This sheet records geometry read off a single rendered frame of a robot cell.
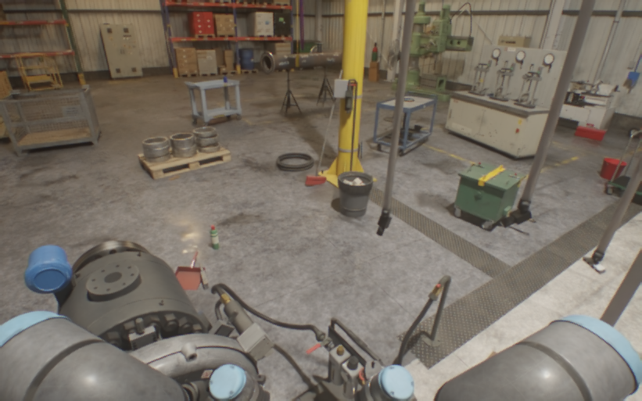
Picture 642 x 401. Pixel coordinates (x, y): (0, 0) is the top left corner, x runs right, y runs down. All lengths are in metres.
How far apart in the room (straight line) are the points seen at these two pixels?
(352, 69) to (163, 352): 3.64
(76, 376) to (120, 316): 1.09
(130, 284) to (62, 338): 1.12
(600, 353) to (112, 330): 1.46
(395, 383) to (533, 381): 0.58
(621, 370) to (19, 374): 0.70
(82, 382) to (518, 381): 0.48
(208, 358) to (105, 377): 0.83
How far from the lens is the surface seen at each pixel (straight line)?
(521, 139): 6.29
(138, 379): 0.48
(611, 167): 6.54
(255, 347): 1.41
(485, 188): 3.78
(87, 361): 0.48
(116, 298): 1.64
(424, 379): 2.36
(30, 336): 0.55
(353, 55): 4.20
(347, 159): 4.47
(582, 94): 9.86
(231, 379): 1.00
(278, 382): 2.26
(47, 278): 1.78
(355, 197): 3.58
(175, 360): 1.24
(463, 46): 11.44
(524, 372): 0.47
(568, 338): 0.53
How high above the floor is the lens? 1.89
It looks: 28 degrees down
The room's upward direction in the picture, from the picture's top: 1 degrees clockwise
